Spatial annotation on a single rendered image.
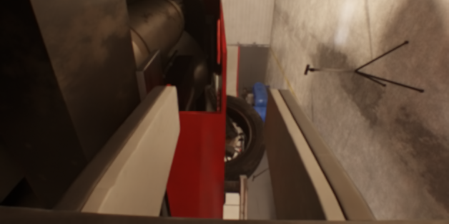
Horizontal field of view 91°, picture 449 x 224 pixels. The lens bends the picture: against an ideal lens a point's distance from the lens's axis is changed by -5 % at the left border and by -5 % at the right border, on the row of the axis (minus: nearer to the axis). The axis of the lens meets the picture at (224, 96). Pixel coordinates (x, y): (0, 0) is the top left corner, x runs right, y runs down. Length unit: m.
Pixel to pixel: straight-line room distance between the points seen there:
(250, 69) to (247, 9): 2.30
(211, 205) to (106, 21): 0.19
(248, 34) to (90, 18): 8.84
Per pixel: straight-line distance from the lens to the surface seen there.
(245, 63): 9.28
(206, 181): 0.21
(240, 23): 8.90
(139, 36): 0.48
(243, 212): 1.17
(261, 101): 7.79
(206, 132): 0.18
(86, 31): 0.20
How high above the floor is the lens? 1.59
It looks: 1 degrees up
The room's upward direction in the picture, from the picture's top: 89 degrees counter-clockwise
